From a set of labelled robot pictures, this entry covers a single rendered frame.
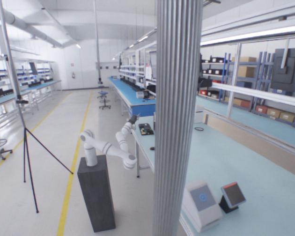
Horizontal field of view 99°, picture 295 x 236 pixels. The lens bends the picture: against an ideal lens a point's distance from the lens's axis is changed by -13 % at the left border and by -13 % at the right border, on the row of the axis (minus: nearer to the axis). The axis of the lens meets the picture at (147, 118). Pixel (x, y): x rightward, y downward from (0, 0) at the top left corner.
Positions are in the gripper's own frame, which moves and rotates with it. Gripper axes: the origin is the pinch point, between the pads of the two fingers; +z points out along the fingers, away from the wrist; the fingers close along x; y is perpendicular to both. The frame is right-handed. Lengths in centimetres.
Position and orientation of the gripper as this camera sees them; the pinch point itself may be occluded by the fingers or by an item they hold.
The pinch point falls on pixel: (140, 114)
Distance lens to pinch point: 156.4
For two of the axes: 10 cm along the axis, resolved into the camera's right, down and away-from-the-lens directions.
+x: -0.2, 6.7, 7.4
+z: 4.5, -6.6, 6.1
